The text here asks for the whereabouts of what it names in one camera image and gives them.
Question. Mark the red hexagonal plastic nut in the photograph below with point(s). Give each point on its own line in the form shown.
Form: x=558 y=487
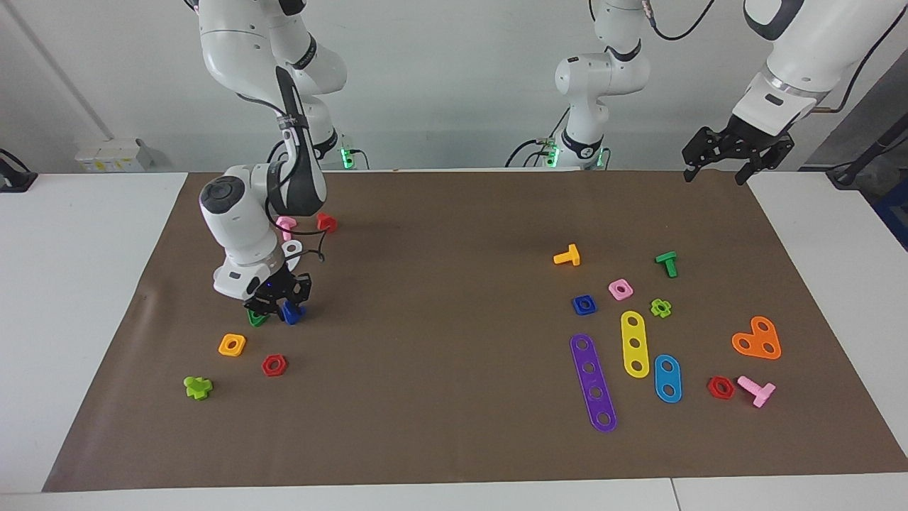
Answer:
x=712 y=388
x=266 y=365

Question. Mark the orange square plastic nut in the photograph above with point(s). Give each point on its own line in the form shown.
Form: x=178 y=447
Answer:
x=223 y=348

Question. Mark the blue crate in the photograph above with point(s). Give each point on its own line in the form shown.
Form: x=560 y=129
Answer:
x=895 y=213

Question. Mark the pink square plastic nut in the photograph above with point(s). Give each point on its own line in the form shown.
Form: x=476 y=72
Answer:
x=627 y=294

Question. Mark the black stand pole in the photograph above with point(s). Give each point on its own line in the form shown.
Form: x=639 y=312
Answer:
x=844 y=176

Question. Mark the red plastic screw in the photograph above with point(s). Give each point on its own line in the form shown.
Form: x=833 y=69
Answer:
x=326 y=224

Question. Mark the green plastic screw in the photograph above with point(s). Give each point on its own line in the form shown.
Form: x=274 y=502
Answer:
x=668 y=264

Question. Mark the black clamp base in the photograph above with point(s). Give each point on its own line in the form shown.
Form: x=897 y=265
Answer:
x=14 y=181

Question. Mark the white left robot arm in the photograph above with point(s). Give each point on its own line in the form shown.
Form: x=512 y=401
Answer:
x=603 y=78

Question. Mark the blue square plastic nut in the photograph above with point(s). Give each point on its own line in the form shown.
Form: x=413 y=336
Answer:
x=577 y=309

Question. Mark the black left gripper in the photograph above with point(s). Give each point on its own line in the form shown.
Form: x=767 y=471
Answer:
x=741 y=142

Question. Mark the purple four-hole strip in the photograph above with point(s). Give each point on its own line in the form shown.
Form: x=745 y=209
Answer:
x=591 y=380

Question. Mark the blue triangle-head plastic screw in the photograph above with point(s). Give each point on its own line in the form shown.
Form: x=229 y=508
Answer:
x=292 y=314

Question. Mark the orange three-hole corner plate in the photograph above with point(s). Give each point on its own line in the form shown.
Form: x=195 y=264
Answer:
x=756 y=339

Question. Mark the lime cross-head plastic screw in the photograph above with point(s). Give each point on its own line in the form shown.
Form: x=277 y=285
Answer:
x=197 y=389

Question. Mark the pink plastic screw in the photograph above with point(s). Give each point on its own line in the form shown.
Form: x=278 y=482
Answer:
x=286 y=228
x=759 y=392

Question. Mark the blue two-hole strip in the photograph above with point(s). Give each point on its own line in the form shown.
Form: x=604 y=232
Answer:
x=667 y=378

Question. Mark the green triangle plastic nut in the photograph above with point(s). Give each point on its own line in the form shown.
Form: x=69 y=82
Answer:
x=257 y=321

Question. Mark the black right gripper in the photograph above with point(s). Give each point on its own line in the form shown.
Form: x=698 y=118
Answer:
x=280 y=287

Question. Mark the yellow three-hole strip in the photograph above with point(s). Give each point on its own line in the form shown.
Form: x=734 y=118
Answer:
x=633 y=333

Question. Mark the orange plastic screw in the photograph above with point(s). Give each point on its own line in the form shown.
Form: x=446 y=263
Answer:
x=569 y=254

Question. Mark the lime cross plastic nut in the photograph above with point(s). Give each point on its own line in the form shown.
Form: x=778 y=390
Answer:
x=655 y=308

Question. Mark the white wall socket box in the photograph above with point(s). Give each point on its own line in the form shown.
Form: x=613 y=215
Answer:
x=113 y=156

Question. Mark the white curved five-hole plate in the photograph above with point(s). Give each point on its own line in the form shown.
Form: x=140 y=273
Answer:
x=297 y=255

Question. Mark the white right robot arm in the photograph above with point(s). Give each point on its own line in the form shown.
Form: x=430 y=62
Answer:
x=237 y=213

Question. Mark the brown table mat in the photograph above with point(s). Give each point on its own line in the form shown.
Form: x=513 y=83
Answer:
x=440 y=397

